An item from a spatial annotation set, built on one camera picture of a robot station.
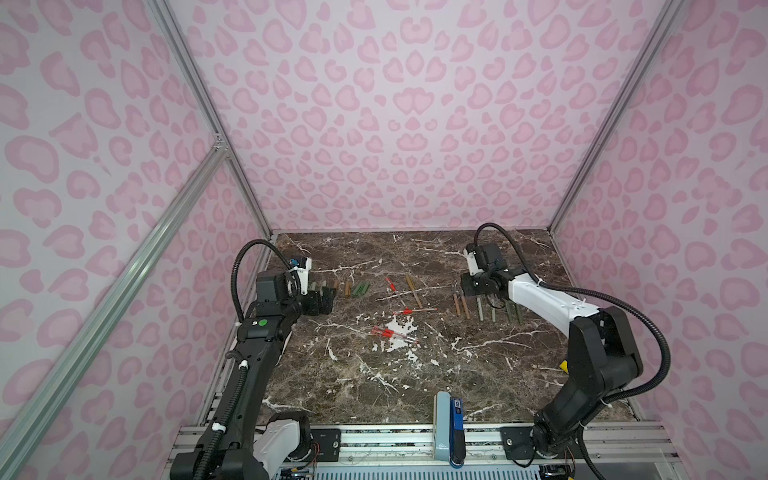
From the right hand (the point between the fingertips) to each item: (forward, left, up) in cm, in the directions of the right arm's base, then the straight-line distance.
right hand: (468, 281), depth 94 cm
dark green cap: (+2, +36, -9) cm, 37 cm away
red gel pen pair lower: (-14, +25, -9) cm, 30 cm away
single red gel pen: (-6, +19, -9) cm, 22 cm away
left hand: (-10, +43, +12) cm, 45 cm away
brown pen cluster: (+3, +17, -9) cm, 19 cm away
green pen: (-5, -5, -9) cm, 11 cm away
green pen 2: (-7, -8, -8) cm, 14 cm away
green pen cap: (+4, +48, -7) cm, 49 cm away
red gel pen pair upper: (-14, +28, -9) cm, 32 cm away
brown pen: (-4, +1, -8) cm, 9 cm away
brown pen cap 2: (+4, +44, -8) cm, 45 cm away
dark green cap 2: (+3, +33, -8) cm, 34 cm away
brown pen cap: (+2, +40, -8) cm, 41 cm away
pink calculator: (-18, +56, -7) cm, 59 cm away
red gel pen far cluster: (+4, +24, -9) cm, 26 cm away
